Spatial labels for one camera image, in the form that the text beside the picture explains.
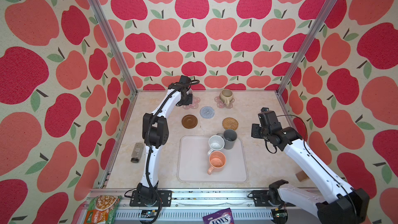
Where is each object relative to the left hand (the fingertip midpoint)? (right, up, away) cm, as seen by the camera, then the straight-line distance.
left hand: (190, 102), depth 99 cm
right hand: (+38, -14, -19) cm, 45 cm away
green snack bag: (-39, -50, -29) cm, 70 cm away
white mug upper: (+16, -24, -8) cm, 30 cm away
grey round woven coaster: (+12, -7, +8) cm, 16 cm away
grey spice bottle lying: (-29, -28, -14) cm, 43 cm away
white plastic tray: (+3, -34, -13) cm, 36 cm away
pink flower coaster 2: (+23, -2, +12) cm, 26 cm away
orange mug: (+16, -32, -14) cm, 39 cm away
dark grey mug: (+24, -20, -10) cm, 33 cm away
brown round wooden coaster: (-1, -13, +5) cm, 14 cm away
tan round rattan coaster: (+27, -14, +3) cm, 30 cm away
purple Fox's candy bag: (+17, -52, -31) cm, 63 cm away
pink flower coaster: (+3, -1, +15) cm, 15 cm away
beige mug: (+25, +5, +9) cm, 27 cm away
